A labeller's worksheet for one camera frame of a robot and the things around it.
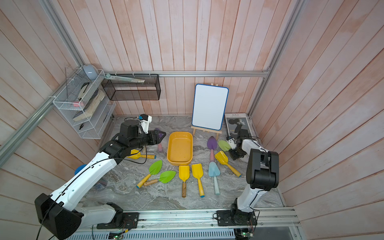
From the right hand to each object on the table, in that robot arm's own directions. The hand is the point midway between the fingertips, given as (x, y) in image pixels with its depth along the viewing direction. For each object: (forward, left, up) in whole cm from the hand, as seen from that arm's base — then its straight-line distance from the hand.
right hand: (236, 152), depth 98 cm
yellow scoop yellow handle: (-5, +10, 0) cm, 11 cm away
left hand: (-7, +45, +26) cm, 52 cm away
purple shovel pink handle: (+2, +52, +2) cm, 52 cm away
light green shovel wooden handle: (+6, +8, 0) cm, 9 cm away
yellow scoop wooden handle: (-17, +35, 0) cm, 38 cm away
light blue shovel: (-14, +16, +1) cm, 21 cm away
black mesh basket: (+39, +74, +25) cm, 87 cm away
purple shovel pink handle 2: (+7, +16, -1) cm, 17 cm away
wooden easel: (+14, +20, +6) cm, 25 cm away
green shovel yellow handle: (-12, +54, -1) cm, 55 cm away
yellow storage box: (+2, +38, +1) cm, 38 cm away
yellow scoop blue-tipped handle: (-14, +26, -1) cm, 29 cm away
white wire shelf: (+1, +85, +25) cm, 89 cm away
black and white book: (+23, -5, +2) cm, 23 cm away
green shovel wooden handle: (-21, +58, +2) cm, 62 cm away
